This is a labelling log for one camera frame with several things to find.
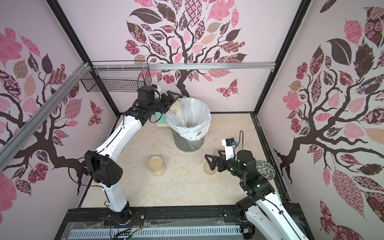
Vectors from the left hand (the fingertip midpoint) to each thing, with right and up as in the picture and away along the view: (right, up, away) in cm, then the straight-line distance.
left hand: (177, 100), depth 79 cm
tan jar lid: (+24, -32, +20) cm, 44 cm away
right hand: (+18, -27, -9) cm, 34 cm away
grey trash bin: (+2, -26, +22) cm, 34 cm away
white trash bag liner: (+9, -10, +21) cm, 25 cm away
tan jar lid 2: (+17, -41, +9) cm, 45 cm away
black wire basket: (-40, +19, +16) cm, 47 cm away
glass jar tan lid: (-12, -36, +1) cm, 38 cm away
